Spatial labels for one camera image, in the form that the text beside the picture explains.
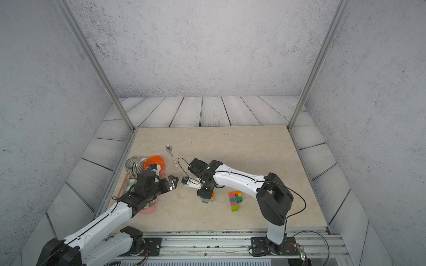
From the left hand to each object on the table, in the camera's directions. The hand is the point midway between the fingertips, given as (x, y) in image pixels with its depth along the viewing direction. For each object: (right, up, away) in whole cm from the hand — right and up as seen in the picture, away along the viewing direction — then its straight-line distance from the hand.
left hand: (174, 181), depth 85 cm
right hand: (+16, -5, -3) cm, 17 cm away
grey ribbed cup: (-27, +5, +14) cm, 31 cm away
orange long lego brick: (+20, -4, -11) cm, 23 cm away
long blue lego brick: (+17, -10, +2) cm, 20 cm away
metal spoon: (-9, +15, +23) cm, 29 cm away
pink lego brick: (+29, -9, +3) cm, 31 cm away
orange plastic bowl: (-14, +9, +12) cm, 21 cm away
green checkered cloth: (-12, +3, -20) cm, 23 cm away
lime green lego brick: (+30, -13, -2) cm, 33 cm away
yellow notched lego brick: (+33, -7, +2) cm, 34 cm away
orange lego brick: (+31, -7, +4) cm, 32 cm away
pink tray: (-11, -13, -2) cm, 17 cm away
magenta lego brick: (+30, -11, 0) cm, 32 cm away
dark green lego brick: (+32, -9, +1) cm, 34 cm away
